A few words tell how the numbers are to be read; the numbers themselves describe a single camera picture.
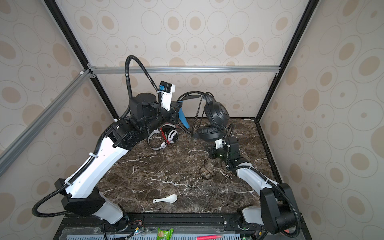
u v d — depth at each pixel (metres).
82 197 0.40
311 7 0.68
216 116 0.48
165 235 0.69
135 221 0.73
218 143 0.76
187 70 1.41
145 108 0.41
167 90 0.47
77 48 0.81
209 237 0.69
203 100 0.52
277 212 0.42
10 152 0.52
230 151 0.65
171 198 0.81
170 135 0.99
